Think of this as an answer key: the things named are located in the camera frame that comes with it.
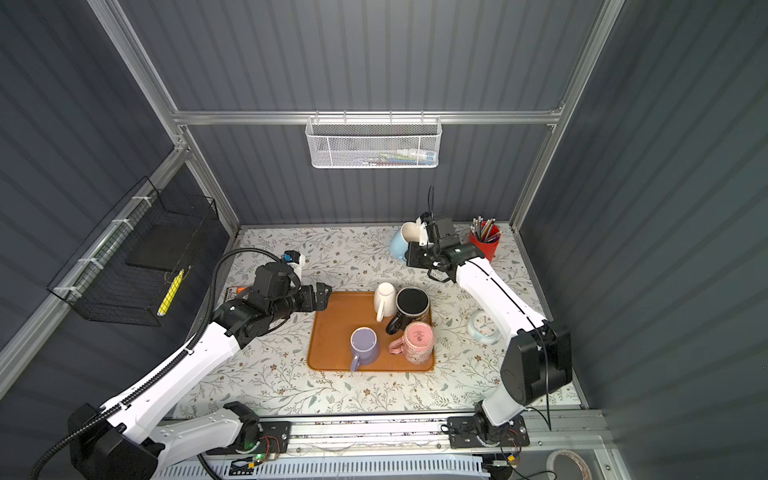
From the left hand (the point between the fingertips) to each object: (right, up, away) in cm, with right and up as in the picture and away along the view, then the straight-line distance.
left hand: (317, 288), depth 78 cm
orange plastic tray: (0, -16, +14) cm, 22 cm away
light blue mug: (+25, +15, +7) cm, 30 cm away
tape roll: (+57, -39, -8) cm, 70 cm away
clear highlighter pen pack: (-34, -4, +22) cm, 40 cm away
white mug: (+18, -5, +11) cm, 22 cm away
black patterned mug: (+26, -6, +7) cm, 27 cm away
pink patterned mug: (+26, -15, 0) cm, 30 cm away
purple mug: (+12, -16, +2) cm, 20 cm away
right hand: (+25, +9, +6) cm, 27 cm away
